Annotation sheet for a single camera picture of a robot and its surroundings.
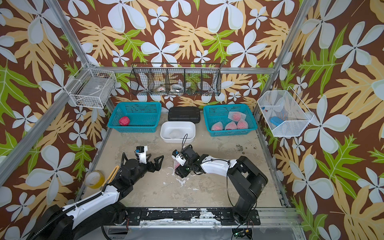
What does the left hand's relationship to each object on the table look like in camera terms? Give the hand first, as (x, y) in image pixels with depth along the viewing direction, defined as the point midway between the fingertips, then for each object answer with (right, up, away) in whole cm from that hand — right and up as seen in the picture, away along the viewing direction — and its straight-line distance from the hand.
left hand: (158, 153), depth 83 cm
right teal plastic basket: (+39, +26, +32) cm, 56 cm away
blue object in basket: (+65, +19, -4) cm, 68 cm away
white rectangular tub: (+9, +12, +21) cm, 26 cm away
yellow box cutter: (-28, -14, +4) cm, 32 cm away
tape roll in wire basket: (-1, +40, +13) cm, 42 cm away
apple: (-30, +20, +25) cm, 44 cm away
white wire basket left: (-40, +39, +4) cm, 56 cm away
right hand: (+11, -10, +5) cm, 16 cm away
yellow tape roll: (-38, -16, +3) cm, 41 cm away
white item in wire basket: (+9, +41, +15) cm, 45 cm away
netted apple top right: (+53, +24, +28) cm, 64 cm away
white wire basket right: (+72, +23, +1) cm, 76 cm away
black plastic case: (+14, +25, +31) cm, 42 cm away
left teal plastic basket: (-26, +23, +35) cm, 50 cm away
